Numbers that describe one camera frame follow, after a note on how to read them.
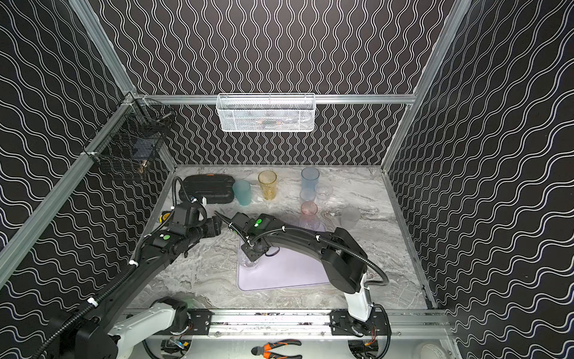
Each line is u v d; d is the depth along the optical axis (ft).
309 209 3.32
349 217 3.12
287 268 2.88
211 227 2.40
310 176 3.20
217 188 3.51
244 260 2.81
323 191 3.60
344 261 1.54
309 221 3.13
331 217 3.31
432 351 2.30
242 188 3.35
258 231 1.92
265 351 2.26
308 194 3.35
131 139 3.07
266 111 4.12
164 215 3.20
